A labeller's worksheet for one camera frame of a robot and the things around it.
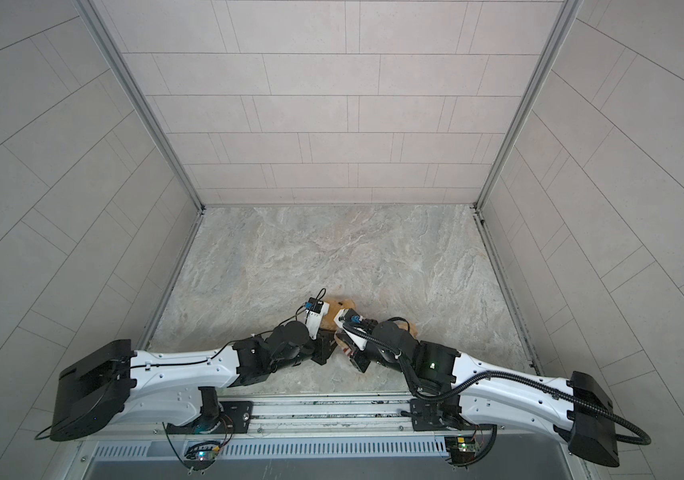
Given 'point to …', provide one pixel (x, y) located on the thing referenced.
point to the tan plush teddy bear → (346, 304)
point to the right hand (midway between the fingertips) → (337, 342)
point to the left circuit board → (201, 457)
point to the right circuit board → (461, 448)
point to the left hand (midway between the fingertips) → (349, 338)
